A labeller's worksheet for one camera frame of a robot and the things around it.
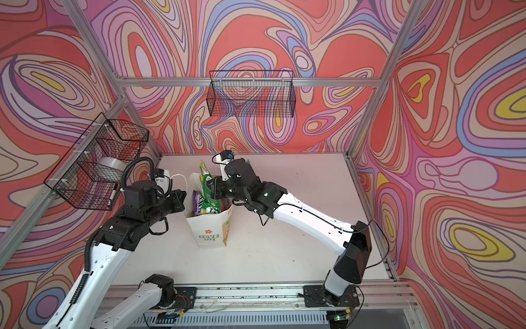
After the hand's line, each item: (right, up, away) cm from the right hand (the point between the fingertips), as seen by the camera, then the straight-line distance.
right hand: (208, 189), depth 67 cm
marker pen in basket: (-36, -3, +5) cm, 37 cm away
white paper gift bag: (-1, -15, +6) cm, 16 cm away
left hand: (-8, -1, +4) cm, 9 cm away
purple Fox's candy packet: (-8, -6, +12) cm, 16 cm away
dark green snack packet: (-1, +4, 0) cm, 4 cm away
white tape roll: (-35, +7, +4) cm, 36 cm away
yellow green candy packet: (-1, -6, +5) cm, 8 cm away
